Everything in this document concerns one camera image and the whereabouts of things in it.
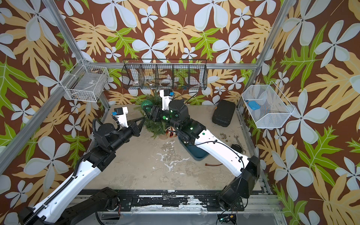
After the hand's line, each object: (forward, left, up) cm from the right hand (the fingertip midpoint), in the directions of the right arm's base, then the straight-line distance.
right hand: (146, 107), depth 63 cm
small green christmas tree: (+4, -1, -21) cm, 22 cm away
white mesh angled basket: (+9, -69, -11) cm, 70 cm away
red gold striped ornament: (-4, -11, -16) cm, 20 cm away
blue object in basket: (+18, -62, -16) cm, 66 cm away
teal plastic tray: (-4, -26, -38) cm, 46 cm away
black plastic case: (+29, -50, -36) cm, 68 cm away
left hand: (-1, +1, -5) cm, 5 cm away
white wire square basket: (+28, +43, -7) cm, 52 cm away
